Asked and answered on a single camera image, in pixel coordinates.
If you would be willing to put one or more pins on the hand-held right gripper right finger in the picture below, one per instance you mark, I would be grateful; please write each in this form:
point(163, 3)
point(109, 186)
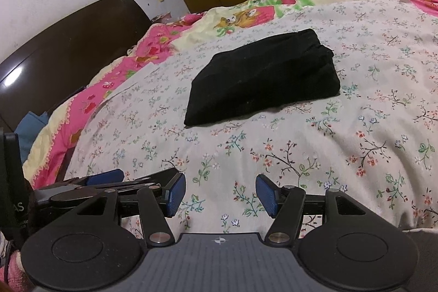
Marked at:
point(267, 194)

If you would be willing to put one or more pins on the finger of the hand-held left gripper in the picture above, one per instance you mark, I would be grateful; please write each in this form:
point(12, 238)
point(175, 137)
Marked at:
point(160, 177)
point(104, 176)

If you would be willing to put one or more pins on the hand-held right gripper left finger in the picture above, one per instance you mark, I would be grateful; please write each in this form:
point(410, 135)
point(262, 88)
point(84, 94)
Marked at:
point(175, 194)

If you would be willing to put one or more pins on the black pants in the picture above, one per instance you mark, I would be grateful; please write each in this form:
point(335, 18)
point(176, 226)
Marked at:
point(263, 76)

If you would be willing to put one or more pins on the blue cloth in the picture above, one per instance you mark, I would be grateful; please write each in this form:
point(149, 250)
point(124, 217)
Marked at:
point(30, 134)

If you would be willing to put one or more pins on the white floral bed sheet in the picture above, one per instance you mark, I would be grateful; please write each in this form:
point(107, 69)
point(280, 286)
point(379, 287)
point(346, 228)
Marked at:
point(308, 148)

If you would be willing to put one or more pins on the dark wooden headboard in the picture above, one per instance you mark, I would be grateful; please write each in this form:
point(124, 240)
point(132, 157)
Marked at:
point(68, 49)

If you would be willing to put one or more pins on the bedside clutter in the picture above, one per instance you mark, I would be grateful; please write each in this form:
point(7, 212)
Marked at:
point(160, 17)

